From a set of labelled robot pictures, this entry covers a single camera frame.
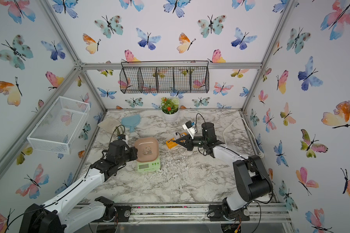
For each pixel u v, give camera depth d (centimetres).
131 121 112
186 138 77
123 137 75
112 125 108
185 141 77
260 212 71
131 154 74
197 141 74
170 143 99
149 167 84
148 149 85
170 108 102
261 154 96
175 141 81
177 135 96
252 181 45
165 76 98
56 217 40
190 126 75
